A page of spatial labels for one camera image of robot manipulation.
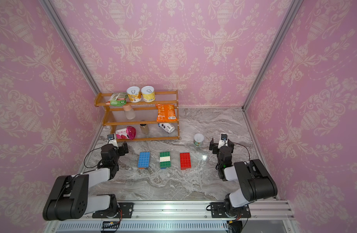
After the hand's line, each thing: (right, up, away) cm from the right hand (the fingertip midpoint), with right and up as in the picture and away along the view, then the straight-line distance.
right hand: (221, 138), depth 91 cm
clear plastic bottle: (-58, +16, +1) cm, 61 cm away
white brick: (-35, -12, -2) cm, 38 cm away
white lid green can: (-14, 0, +4) cm, 15 cm away
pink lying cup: (-59, +3, +4) cm, 60 cm away
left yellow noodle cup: (-52, +26, -10) cm, 59 cm away
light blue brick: (-48, -11, -1) cm, 49 cm away
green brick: (-36, -10, +1) cm, 37 cm away
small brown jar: (-50, +6, +7) cm, 51 cm away
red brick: (-23, -13, -2) cm, 26 cm away
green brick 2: (-36, -15, -4) cm, 39 cm away
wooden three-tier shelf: (-44, +14, +12) cm, 48 cm away
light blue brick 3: (-48, -14, -4) cm, 50 cm away
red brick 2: (-23, -15, -3) cm, 28 cm away
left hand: (-65, -3, 0) cm, 65 cm away
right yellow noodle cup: (-44, +26, -10) cm, 52 cm away
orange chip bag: (-35, +17, +3) cm, 39 cm away
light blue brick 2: (-48, -12, -3) cm, 50 cm away
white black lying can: (-35, +7, +8) cm, 36 cm away
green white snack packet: (-61, +24, -9) cm, 66 cm away
